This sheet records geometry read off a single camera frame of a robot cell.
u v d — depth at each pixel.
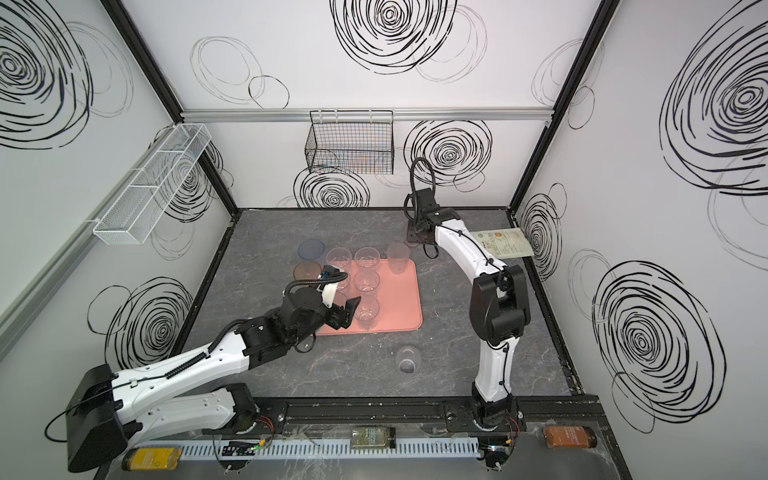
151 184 0.72
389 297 0.94
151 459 0.65
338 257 1.00
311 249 0.91
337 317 0.67
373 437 0.68
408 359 0.83
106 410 0.40
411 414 0.75
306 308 0.55
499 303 0.50
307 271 0.91
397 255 1.00
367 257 1.01
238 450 0.72
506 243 1.08
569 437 0.68
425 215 0.68
